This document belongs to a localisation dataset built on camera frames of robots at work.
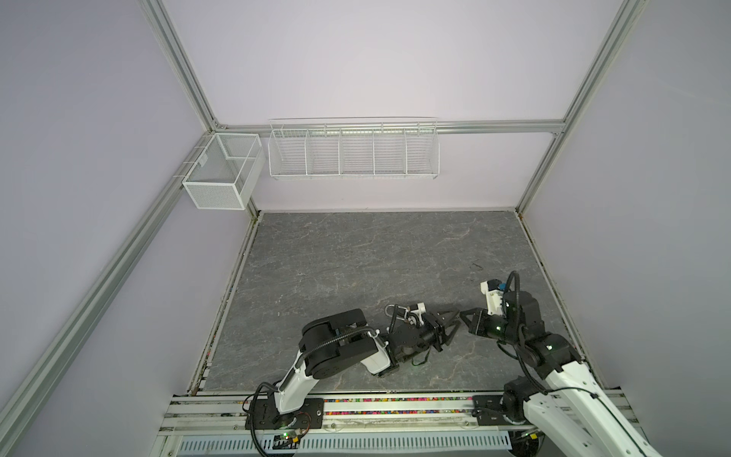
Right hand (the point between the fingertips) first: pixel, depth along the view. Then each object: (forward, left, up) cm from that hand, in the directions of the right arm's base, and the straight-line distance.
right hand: (462, 316), depth 78 cm
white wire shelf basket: (+54, +32, +19) cm, 65 cm away
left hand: (-3, 0, +1) cm, 3 cm away
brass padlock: (+2, +17, -3) cm, 17 cm away
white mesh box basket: (+48, +77, +14) cm, 92 cm away
